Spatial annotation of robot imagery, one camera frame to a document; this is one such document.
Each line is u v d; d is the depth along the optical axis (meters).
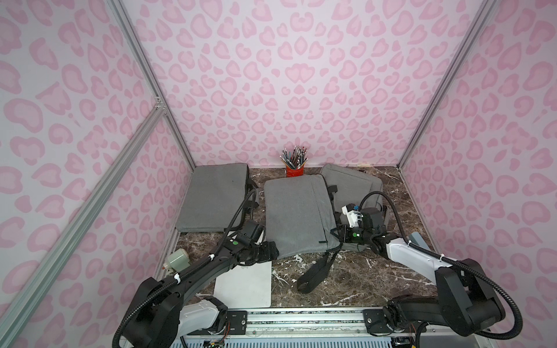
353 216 0.81
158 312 0.40
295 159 1.04
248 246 0.65
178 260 0.80
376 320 0.74
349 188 1.05
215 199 1.05
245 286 0.80
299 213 0.91
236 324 0.73
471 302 0.41
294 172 1.07
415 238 0.88
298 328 0.73
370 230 0.69
